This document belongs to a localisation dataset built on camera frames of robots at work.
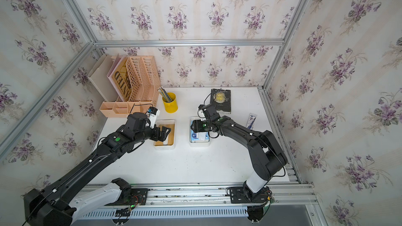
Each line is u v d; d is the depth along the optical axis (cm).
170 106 99
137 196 73
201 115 80
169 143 90
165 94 98
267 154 45
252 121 99
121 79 96
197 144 90
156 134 66
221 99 113
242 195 73
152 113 66
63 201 40
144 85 118
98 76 88
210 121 69
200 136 87
